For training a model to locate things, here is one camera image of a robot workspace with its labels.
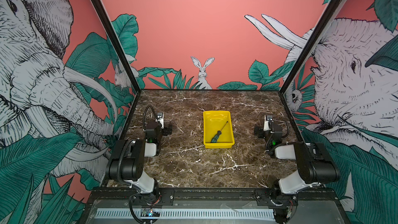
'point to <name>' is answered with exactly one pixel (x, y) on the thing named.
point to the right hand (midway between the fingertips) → (262, 121)
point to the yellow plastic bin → (213, 122)
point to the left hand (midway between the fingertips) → (162, 118)
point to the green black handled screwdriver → (215, 139)
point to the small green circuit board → (150, 213)
